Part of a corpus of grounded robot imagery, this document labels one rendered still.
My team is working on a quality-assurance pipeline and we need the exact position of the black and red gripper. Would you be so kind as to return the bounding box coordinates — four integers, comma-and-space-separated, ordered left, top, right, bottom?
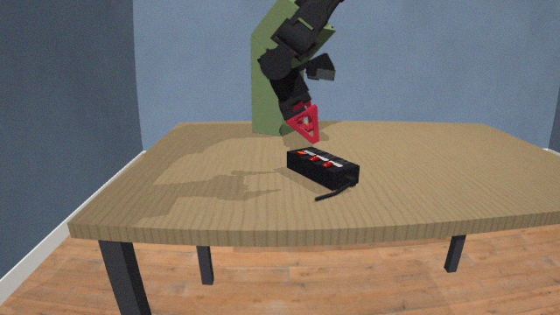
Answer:
269, 79, 319, 144

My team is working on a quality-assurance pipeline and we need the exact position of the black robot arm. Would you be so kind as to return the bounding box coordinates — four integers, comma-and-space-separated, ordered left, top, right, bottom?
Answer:
258, 0, 344, 98

